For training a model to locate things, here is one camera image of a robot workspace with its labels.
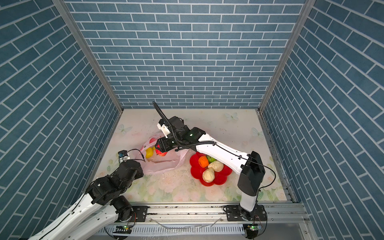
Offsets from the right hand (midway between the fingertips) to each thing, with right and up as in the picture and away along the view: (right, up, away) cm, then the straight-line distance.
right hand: (158, 142), depth 73 cm
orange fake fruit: (+23, -13, +12) cm, 29 cm away
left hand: (-9, -13, +4) cm, 16 cm away
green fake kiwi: (+27, -12, +15) cm, 33 cm away
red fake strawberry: (+3, -5, -3) cm, 7 cm away
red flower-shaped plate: (+19, -19, +14) cm, 30 cm away
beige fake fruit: (+31, -15, +11) cm, 36 cm away
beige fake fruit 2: (+26, -19, +7) cm, 33 cm away
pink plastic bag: (-3, -13, +10) cm, 17 cm away
